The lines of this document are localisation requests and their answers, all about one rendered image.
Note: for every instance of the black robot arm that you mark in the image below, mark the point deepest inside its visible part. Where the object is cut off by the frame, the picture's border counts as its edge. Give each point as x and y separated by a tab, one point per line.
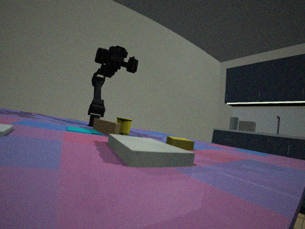
97	105

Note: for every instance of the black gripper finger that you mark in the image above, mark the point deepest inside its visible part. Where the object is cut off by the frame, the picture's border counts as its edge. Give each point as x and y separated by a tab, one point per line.
106	55
131	63

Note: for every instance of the yellow block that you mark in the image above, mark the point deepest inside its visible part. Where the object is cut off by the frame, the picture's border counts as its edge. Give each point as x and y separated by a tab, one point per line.
182	143

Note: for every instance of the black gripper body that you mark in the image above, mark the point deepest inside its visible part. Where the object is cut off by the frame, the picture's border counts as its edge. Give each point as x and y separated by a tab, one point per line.
115	62

